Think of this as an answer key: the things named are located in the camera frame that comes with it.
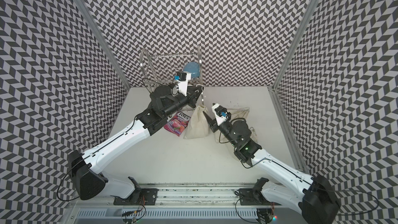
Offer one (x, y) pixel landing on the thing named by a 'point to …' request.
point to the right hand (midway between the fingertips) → (209, 110)
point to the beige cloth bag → (197, 127)
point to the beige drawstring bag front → (238, 113)
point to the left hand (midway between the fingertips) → (203, 89)
